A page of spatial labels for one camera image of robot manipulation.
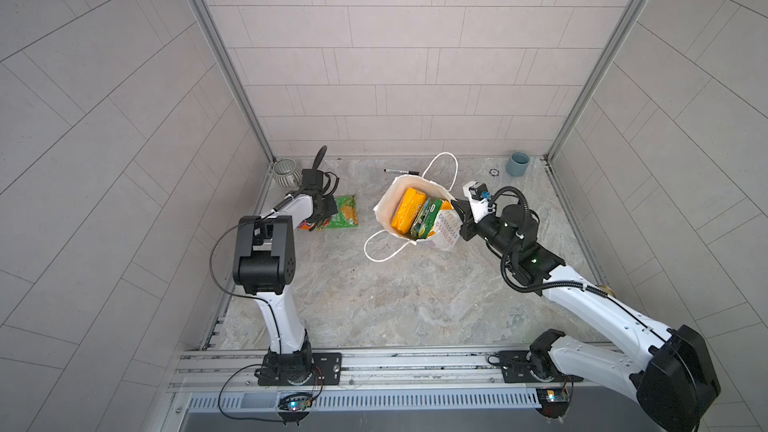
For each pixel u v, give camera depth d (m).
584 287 0.49
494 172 1.12
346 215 0.96
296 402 0.65
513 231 0.55
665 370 0.38
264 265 0.50
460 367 0.74
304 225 0.69
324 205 0.88
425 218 0.85
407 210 0.84
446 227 0.76
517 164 1.05
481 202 0.62
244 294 0.51
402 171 1.13
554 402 0.69
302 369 0.64
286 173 1.07
